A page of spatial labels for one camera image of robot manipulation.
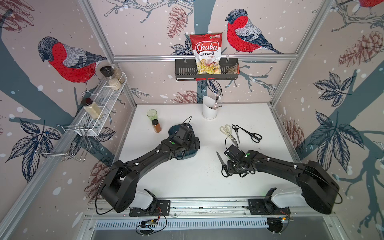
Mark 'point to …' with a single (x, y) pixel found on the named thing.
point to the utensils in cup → (218, 93)
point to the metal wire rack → (68, 140)
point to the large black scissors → (224, 172)
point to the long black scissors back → (255, 137)
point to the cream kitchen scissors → (227, 130)
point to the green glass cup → (152, 114)
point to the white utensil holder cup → (209, 111)
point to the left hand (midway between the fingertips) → (196, 140)
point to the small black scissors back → (236, 127)
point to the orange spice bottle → (156, 125)
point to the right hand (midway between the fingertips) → (229, 168)
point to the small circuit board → (149, 223)
